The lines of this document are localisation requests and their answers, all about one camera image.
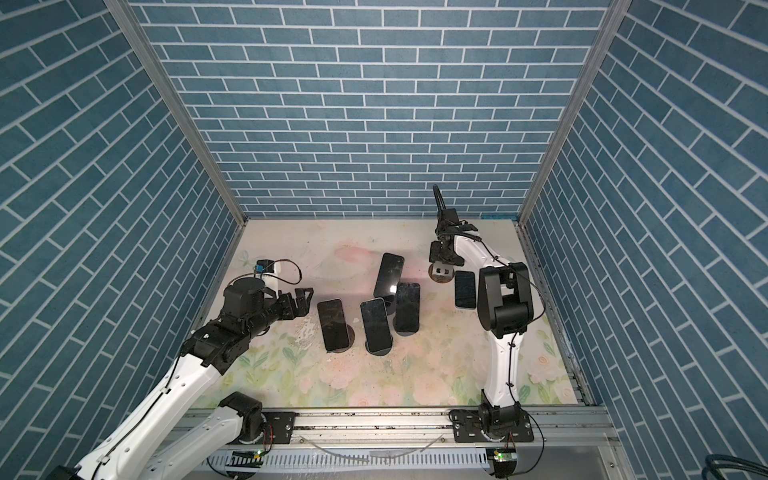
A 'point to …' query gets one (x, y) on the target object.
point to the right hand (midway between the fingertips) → (441, 254)
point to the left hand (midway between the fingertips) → (300, 290)
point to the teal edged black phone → (465, 289)
